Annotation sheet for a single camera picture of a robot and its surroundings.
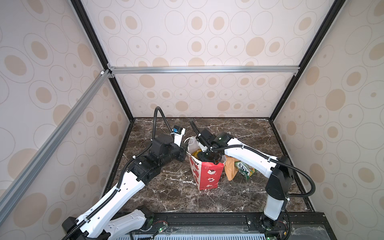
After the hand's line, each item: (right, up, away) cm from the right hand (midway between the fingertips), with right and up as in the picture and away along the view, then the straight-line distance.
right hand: (202, 160), depth 82 cm
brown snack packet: (+16, -5, +3) cm, 17 cm away
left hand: (-6, +10, -14) cm, 18 cm away
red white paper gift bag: (+2, -5, -9) cm, 11 cm away
